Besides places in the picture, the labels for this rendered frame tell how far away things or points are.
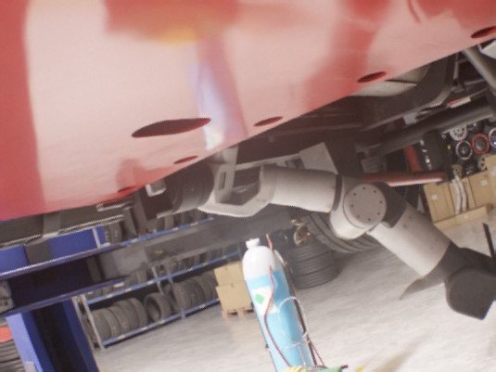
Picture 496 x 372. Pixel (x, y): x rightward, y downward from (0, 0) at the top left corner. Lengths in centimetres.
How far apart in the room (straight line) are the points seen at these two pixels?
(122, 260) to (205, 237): 29
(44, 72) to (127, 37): 5
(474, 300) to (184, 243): 102
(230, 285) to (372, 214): 828
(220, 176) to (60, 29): 73
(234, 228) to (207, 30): 145
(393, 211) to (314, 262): 893
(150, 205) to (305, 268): 911
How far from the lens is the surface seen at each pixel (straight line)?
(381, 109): 164
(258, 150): 123
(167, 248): 173
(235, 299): 920
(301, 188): 95
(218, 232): 170
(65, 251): 184
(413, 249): 98
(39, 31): 22
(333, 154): 134
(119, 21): 23
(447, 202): 1216
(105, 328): 952
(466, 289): 101
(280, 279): 328
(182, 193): 85
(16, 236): 121
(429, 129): 208
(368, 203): 93
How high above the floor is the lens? 151
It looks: 3 degrees up
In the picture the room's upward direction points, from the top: 18 degrees counter-clockwise
